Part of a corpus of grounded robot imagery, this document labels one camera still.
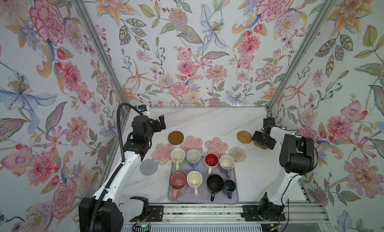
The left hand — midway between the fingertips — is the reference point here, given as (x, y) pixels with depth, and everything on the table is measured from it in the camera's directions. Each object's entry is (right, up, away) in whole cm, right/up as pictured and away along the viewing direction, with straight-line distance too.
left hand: (158, 117), depth 79 cm
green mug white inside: (+9, -22, +8) cm, 25 cm away
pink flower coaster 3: (+34, -18, +20) cm, 43 cm away
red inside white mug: (+29, -26, +11) cm, 40 cm away
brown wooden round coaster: (+6, -13, +25) cm, 29 cm away
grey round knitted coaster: (-8, -30, +11) cm, 33 cm away
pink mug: (+10, -37, +3) cm, 38 cm away
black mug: (+30, -36, +3) cm, 47 cm away
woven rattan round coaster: (+54, -13, +25) cm, 60 cm away
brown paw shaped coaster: (+60, -17, +15) cm, 64 cm away
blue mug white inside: (+18, -23, +9) cm, 31 cm away
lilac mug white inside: (+38, -27, +11) cm, 48 cm away
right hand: (+64, -15, +22) cm, 70 cm away
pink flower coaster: (-1, -22, +16) cm, 28 cm away
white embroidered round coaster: (+47, -23, +16) cm, 54 cm away
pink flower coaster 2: (+17, -17, +22) cm, 33 cm away
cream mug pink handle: (+19, -34, +3) cm, 39 cm away
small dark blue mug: (+38, -37, +2) cm, 53 cm away
